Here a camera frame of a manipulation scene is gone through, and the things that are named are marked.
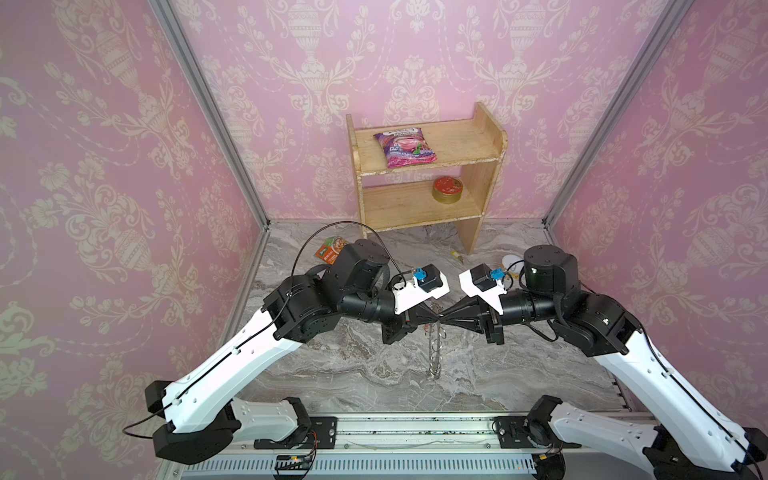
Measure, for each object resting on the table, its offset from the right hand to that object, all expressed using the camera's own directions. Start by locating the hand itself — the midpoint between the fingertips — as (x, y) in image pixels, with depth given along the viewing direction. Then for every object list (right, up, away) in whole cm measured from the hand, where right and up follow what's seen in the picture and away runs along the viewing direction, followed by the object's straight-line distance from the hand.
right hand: (444, 315), depth 55 cm
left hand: (-2, -1, -1) cm, 2 cm away
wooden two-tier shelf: (+7, +39, +52) cm, 65 cm away
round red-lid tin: (+8, +31, +42) cm, 53 cm away
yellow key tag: (+14, +11, +58) cm, 60 cm away
